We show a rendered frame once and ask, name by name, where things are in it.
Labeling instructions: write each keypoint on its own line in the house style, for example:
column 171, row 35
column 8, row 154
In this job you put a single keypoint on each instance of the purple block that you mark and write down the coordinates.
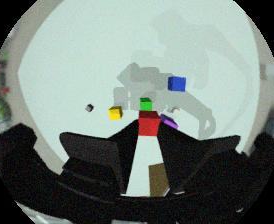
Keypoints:
column 169, row 120

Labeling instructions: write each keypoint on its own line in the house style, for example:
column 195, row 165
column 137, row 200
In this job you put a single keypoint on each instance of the red block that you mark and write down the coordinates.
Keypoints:
column 149, row 121

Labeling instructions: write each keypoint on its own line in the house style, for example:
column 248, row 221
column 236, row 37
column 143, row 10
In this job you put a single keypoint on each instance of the blue block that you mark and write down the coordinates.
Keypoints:
column 176, row 84

